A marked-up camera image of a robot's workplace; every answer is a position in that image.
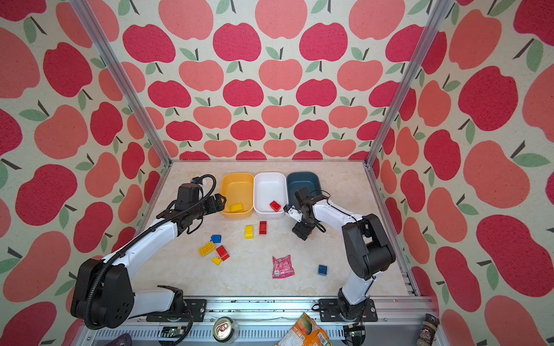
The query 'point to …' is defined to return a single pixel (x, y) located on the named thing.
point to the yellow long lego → (207, 249)
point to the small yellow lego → (216, 260)
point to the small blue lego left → (216, 238)
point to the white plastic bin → (269, 187)
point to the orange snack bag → (305, 333)
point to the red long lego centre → (262, 227)
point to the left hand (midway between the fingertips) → (222, 201)
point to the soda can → (225, 330)
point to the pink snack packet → (282, 267)
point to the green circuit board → (172, 331)
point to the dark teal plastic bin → (297, 180)
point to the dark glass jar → (428, 330)
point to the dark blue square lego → (322, 269)
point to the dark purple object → (124, 339)
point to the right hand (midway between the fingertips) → (311, 225)
